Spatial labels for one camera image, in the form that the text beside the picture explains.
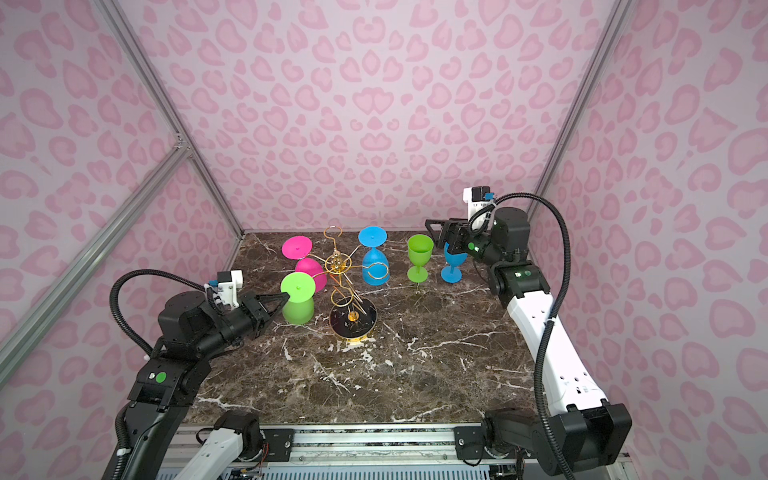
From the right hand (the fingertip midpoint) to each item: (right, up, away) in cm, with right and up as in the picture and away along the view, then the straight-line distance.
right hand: (439, 220), depth 68 cm
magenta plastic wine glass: (-34, -6, +7) cm, 36 cm away
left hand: (-33, -16, -5) cm, 37 cm away
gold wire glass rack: (-23, -27, +25) cm, 44 cm away
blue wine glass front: (+10, -15, +39) cm, 42 cm away
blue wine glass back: (-15, -11, +13) cm, 23 cm away
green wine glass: (-31, -15, -1) cm, 35 cm away
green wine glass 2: (-2, -6, +31) cm, 31 cm away
